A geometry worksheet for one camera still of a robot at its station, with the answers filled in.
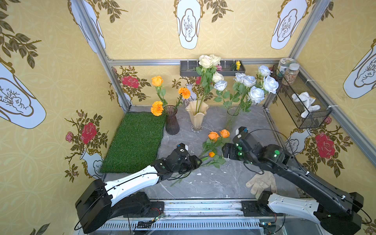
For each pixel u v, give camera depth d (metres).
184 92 0.82
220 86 0.80
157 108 0.74
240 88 0.82
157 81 0.84
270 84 0.68
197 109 0.98
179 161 0.62
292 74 0.80
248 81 0.76
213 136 0.99
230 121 0.98
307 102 0.70
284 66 0.86
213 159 0.91
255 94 0.72
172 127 1.06
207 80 0.84
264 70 0.78
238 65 0.87
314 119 0.78
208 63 0.76
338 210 0.38
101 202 0.40
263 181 0.82
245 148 0.51
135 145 0.97
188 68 0.91
